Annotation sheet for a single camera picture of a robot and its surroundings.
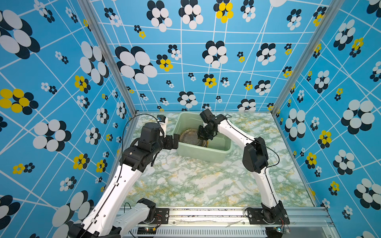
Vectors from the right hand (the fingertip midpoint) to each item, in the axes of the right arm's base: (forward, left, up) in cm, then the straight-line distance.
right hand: (199, 136), depth 95 cm
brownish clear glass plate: (+2, +6, -2) cm, 7 cm away
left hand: (-13, +13, +21) cm, 28 cm away
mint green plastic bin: (-16, -10, +10) cm, 21 cm away
